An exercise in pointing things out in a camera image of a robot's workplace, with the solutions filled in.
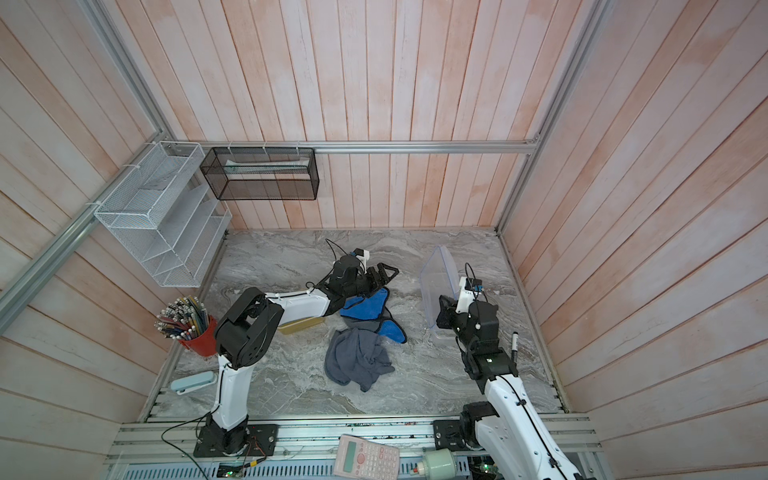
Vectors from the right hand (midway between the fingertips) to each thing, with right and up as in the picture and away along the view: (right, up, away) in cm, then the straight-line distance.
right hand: (442, 295), depth 81 cm
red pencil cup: (-68, -6, -5) cm, 68 cm away
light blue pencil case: (-68, -24, -2) cm, 72 cm away
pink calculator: (-22, -38, -11) cm, 45 cm away
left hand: (-13, +3, +12) cm, 18 cm away
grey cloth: (-24, -17, +1) cm, 29 cm away
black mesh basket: (-59, +41, +23) cm, 75 cm away
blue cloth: (-20, -6, +12) cm, 24 cm away
